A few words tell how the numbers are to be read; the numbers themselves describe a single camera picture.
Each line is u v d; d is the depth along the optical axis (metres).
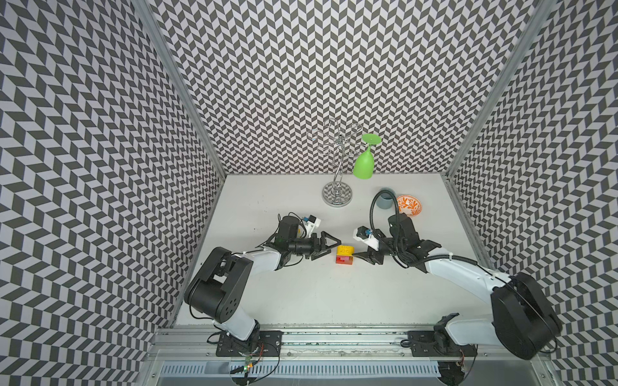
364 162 0.91
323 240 0.77
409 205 1.05
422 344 0.73
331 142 0.78
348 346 0.74
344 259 0.87
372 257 0.72
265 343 0.72
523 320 0.41
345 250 0.83
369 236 0.69
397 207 1.03
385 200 1.02
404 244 0.65
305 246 0.77
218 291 0.45
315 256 0.84
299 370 0.69
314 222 0.84
